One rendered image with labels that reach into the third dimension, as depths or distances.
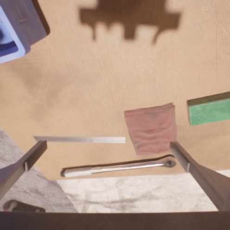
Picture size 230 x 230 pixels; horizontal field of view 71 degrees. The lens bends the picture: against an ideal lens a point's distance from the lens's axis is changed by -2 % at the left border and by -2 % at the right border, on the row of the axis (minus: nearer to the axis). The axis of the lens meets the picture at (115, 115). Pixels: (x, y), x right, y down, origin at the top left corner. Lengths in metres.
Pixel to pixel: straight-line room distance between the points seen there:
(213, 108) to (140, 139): 0.22
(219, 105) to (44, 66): 0.45
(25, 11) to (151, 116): 0.38
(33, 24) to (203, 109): 0.43
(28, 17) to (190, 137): 0.52
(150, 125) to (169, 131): 0.06
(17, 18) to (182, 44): 0.32
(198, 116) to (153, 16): 0.27
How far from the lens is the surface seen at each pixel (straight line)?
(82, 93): 0.47
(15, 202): 2.86
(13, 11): 0.36
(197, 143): 0.60
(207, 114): 0.49
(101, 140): 0.57
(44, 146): 0.17
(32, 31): 0.38
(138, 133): 0.51
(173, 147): 0.16
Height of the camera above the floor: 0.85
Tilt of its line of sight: 51 degrees down
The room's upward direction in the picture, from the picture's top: 170 degrees counter-clockwise
